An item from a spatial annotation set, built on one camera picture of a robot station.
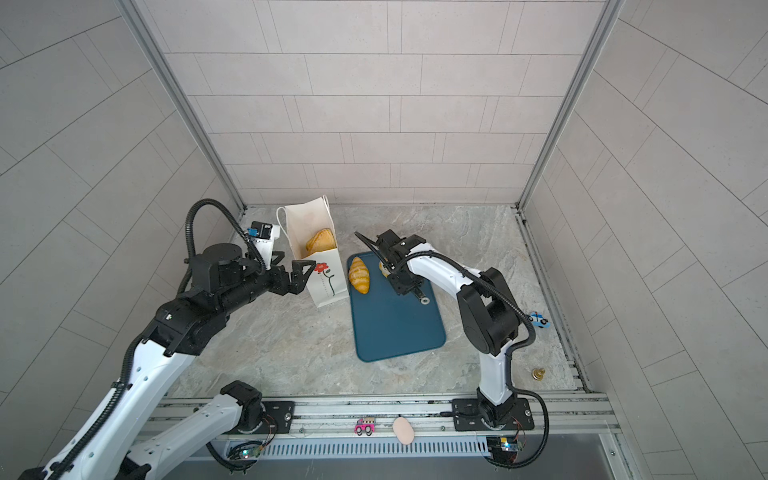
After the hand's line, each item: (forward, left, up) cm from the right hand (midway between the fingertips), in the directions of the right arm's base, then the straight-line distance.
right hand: (406, 286), depth 90 cm
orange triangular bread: (+12, +25, +11) cm, 30 cm away
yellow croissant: (+5, +15, 0) cm, 15 cm away
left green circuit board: (-38, +37, 0) cm, 54 cm away
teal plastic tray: (-10, +6, -2) cm, 13 cm away
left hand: (-7, +23, +27) cm, 36 cm away
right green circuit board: (-41, -19, -6) cm, 46 cm away
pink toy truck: (-35, +12, -1) cm, 37 cm away
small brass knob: (-26, -32, -3) cm, 42 cm away
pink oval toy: (-36, +4, -2) cm, 36 cm away
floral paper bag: (-2, +23, +8) cm, 24 cm away
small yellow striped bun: (+7, +7, 0) cm, 10 cm away
